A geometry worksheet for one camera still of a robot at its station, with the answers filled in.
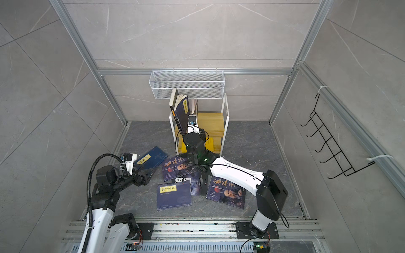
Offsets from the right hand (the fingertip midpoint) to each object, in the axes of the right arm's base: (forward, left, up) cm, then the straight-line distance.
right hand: (196, 123), depth 74 cm
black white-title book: (-16, 0, -32) cm, 35 cm away
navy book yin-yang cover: (+11, +8, -3) cm, 14 cm away
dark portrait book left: (-7, +14, -30) cm, 34 cm away
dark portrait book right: (-22, -14, -31) cm, 41 cm away
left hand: (-15, +23, -14) cm, 31 cm away
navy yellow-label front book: (-23, +13, -32) cm, 41 cm away
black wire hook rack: (-18, -60, -3) cm, 63 cm away
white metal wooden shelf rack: (+14, -10, -17) cm, 24 cm away
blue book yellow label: (0, +30, -32) cm, 44 cm away
